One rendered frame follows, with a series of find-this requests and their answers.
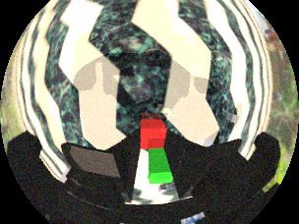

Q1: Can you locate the green block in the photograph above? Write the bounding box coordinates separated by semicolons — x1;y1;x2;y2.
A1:
149;148;165;155
149;154;173;184

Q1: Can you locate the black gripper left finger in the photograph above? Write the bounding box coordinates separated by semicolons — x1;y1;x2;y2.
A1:
60;128;142;203

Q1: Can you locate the red block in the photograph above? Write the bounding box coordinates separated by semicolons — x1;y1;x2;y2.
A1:
141;119;166;148

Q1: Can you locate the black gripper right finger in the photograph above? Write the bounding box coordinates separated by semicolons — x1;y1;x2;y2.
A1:
164;129;243;199

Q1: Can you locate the small white cube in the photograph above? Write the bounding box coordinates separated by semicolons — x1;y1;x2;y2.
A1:
231;115;243;124

